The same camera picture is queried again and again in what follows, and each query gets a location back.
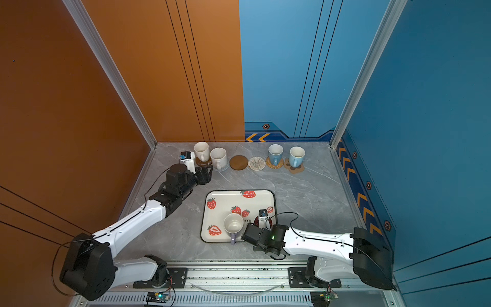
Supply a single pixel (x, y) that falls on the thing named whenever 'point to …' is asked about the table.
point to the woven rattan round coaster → (272, 166)
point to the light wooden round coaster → (238, 162)
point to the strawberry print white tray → (216, 204)
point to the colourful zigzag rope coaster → (256, 163)
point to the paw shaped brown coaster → (293, 170)
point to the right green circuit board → (322, 299)
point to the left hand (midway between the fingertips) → (207, 165)
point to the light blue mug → (296, 155)
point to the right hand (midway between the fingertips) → (257, 242)
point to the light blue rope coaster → (226, 167)
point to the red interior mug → (256, 222)
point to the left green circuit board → (157, 297)
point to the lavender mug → (233, 224)
